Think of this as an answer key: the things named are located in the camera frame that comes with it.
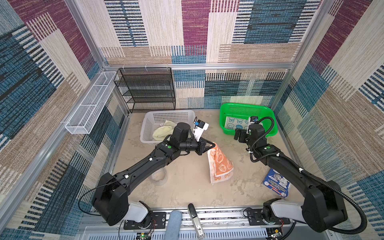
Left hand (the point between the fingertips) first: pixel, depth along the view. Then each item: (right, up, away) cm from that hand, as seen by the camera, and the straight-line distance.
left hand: (215, 144), depth 72 cm
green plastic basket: (+31, +21, +47) cm, 60 cm away
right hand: (+18, +5, +14) cm, 24 cm away
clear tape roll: (-29, -21, +15) cm, 39 cm away
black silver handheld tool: (-8, -37, -3) cm, 38 cm away
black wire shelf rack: (-43, +35, +36) cm, 66 cm away
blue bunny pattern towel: (+18, +10, +37) cm, 43 cm away
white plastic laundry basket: (-39, +13, +37) cm, 55 cm away
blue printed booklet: (+34, -23, +10) cm, 42 cm away
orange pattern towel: (+4, -13, +6) cm, 15 cm away
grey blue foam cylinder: (-19, -37, -2) cm, 42 cm away
